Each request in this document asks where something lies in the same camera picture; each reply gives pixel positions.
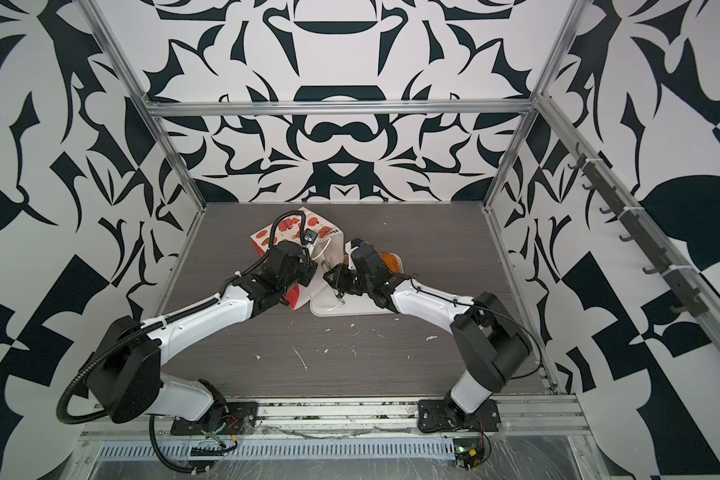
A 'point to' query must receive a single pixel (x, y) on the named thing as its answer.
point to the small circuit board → (468, 452)
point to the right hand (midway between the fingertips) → (325, 276)
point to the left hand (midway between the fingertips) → (309, 249)
